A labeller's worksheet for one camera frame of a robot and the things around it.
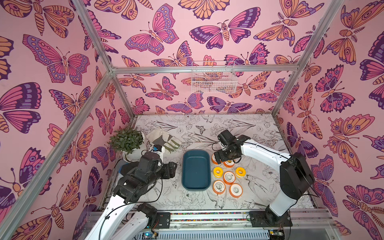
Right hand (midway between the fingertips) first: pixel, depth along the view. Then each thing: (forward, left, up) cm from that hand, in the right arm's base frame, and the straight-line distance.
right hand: (220, 158), depth 88 cm
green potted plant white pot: (+3, +51, +12) cm, 52 cm away
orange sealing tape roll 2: (-9, -5, -6) cm, 12 cm away
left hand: (-10, +25, +13) cm, 30 cm away
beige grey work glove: (+20, +41, -6) cm, 46 cm away
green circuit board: (-37, +36, -8) cm, 52 cm away
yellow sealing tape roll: (-6, +1, -5) cm, 8 cm away
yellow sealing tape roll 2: (-5, -12, -6) cm, 15 cm away
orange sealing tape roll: (-2, -5, -3) cm, 6 cm away
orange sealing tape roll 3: (-14, +1, -6) cm, 16 cm away
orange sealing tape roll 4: (-16, -8, -7) cm, 19 cm away
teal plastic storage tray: (-6, +14, -3) cm, 16 cm away
